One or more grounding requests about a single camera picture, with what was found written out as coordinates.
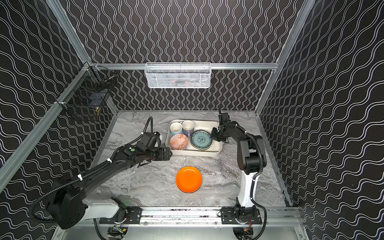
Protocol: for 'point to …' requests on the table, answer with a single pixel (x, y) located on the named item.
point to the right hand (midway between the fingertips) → (214, 137)
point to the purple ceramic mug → (188, 127)
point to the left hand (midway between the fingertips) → (166, 152)
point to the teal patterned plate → (201, 139)
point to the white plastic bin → (169, 150)
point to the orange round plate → (189, 179)
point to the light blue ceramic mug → (176, 128)
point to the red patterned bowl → (178, 141)
